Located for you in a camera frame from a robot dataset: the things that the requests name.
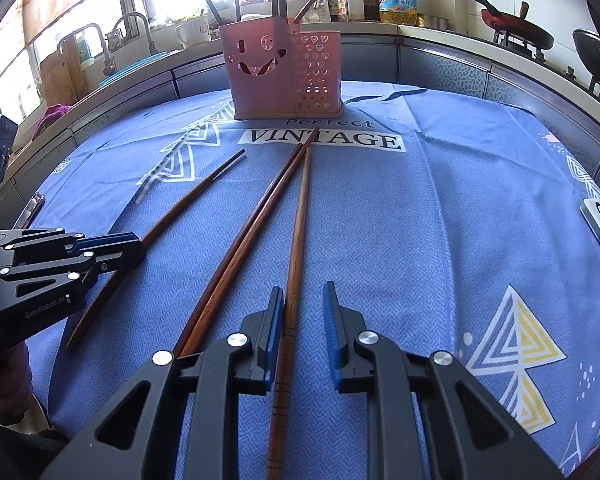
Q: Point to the white square device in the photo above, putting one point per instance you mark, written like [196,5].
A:
[597,217]

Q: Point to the wooden chopstick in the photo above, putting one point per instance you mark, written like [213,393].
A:
[245,232]
[297,240]
[190,195]
[260,227]

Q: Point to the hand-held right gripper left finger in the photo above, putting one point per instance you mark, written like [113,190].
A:
[275,340]

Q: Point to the blue plastic basin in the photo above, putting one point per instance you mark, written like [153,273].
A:
[125,70]

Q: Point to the pink chopstick holder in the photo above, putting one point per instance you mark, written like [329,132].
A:
[260,75]

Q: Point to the wooden cutting board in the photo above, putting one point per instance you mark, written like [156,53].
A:
[60,75]

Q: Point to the black wok with lid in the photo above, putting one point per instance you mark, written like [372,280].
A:
[597,52]

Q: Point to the person's left forearm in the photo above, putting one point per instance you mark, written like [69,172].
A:
[2,385]

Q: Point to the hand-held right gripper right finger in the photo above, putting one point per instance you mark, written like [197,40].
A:
[332,340]

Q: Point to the pink rag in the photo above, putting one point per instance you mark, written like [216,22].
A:
[50,120]

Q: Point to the grey kitchen counter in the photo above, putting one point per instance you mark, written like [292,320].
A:
[430,65]

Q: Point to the metal tablecloth clip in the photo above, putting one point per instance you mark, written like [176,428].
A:
[30,210]

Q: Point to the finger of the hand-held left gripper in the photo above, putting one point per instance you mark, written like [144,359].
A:
[110,241]
[105,261]

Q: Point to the blue printed tablecloth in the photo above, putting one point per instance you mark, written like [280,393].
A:
[405,240]

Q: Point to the black gas stove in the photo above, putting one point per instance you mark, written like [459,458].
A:
[555,60]

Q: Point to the red frying pan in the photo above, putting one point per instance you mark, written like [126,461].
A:
[515,22]

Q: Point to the white mug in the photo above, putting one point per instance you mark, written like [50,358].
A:
[195,32]

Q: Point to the small steel cup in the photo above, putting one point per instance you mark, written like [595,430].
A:
[437,22]

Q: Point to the steel faucet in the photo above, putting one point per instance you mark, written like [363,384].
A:
[107,55]
[147,35]

